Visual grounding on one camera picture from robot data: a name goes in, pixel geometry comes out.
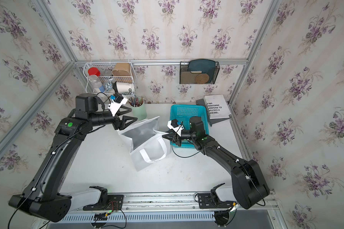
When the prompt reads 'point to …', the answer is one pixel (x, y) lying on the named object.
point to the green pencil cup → (137, 105)
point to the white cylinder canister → (125, 87)
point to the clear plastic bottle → (94, 82)
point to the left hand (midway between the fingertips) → (135, 115)
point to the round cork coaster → (201, 78)
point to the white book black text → (216, 106)
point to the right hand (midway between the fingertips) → (166, 134)
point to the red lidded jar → (93, 71)
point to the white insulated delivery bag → (146, 145)
